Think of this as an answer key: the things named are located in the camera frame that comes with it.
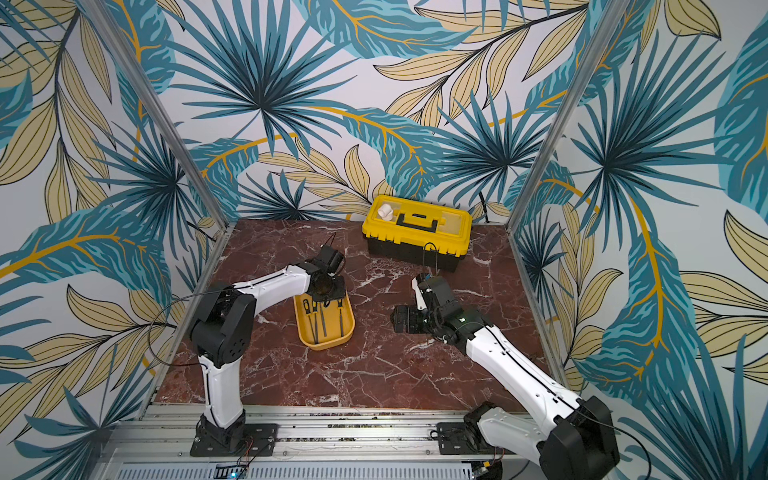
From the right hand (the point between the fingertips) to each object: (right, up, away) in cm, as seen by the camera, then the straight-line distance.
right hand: (406, 316), depth 80 cm
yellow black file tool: (-30, -1, +15) cm, 34 cm away
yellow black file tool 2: (-27, -7, +11) cm, 30 cm away
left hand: (-20, +3, +16) cm, 26 cm away
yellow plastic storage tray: (-20, -5, +13) cm, 24 cm away
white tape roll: (-6, +30, +14) cm, 34 cm away
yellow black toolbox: (+5, +23, +17) cm, 29 cm away
